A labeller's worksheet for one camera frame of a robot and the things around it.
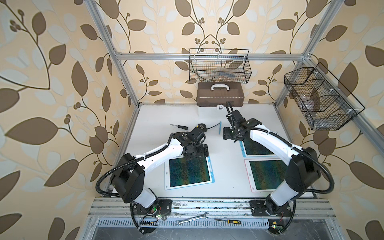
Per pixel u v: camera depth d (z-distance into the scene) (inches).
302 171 17.3
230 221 27.8
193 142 24.2
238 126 25.8
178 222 27.8
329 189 16.4
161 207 29.0
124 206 29.8
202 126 40.5
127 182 16.8
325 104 28.7
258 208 28.5
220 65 38.3
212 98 38.1
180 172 34.1
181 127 41.4
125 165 16.4
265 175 33.4
